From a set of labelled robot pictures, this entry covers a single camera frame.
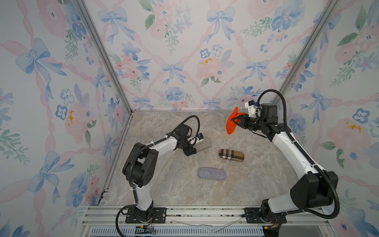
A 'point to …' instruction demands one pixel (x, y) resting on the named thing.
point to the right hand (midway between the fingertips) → (233, 119)
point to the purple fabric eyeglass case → (212, 173)
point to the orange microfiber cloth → (231, 126)
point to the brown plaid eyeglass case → (231, 154)
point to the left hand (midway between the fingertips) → (194, 145)
